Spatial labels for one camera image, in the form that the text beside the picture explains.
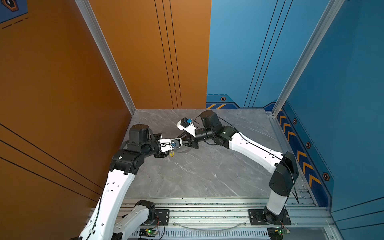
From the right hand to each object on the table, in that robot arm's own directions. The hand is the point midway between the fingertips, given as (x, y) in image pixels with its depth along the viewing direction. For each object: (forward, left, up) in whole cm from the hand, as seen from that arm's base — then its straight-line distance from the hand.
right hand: (176, 140), depth 70 cm
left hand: (+1, +3, +2) cm, 4 cm away
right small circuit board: (-33, -47, -31) cm, 65 cm away
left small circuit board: (-33, +15, -30) cm, 46 cm away
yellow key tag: (-2, +4, -11) cm, 12 cm away
